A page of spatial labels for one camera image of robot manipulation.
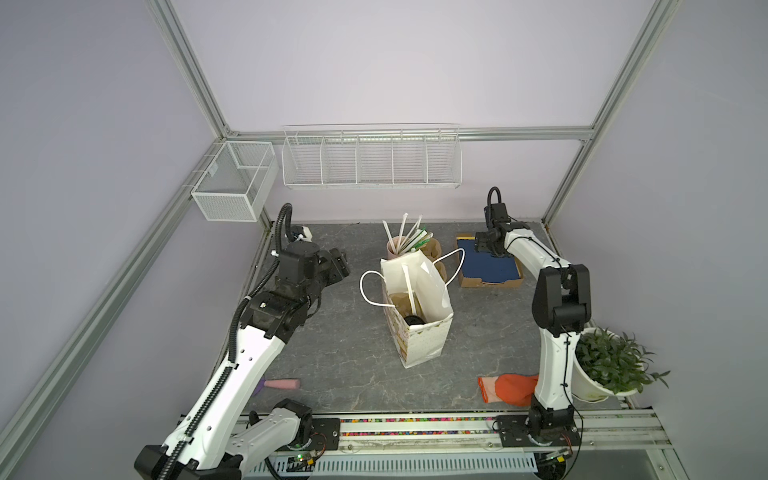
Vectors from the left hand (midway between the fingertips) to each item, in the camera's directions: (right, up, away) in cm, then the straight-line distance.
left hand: (336, 261), depth 71 cm
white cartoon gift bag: (+19, -21, +2) cm, 28 cm away
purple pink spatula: (-18, -34, +10) cm, 40 cm away
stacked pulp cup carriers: (+28, +3, +38) cm, 47 cm away
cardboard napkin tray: (+42, -8, +28) cm, 51 cm away
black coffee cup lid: (+19, -16, +8) cm, 26 cm away
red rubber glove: (+46, -35, +8) cm, 59 cm away
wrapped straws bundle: (+20, +6, +24) cm, 32 cm away
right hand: (+48, +4, +31) cm, 57 cm away
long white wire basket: (+6, +34, +28) cm, 45 cm away
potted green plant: (+63, -23, -4) cm, 67 cm away
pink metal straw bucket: (+14, +4, +30) cm, 33 cm away
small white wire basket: (-40, +26, +30) cm, 56 cm away
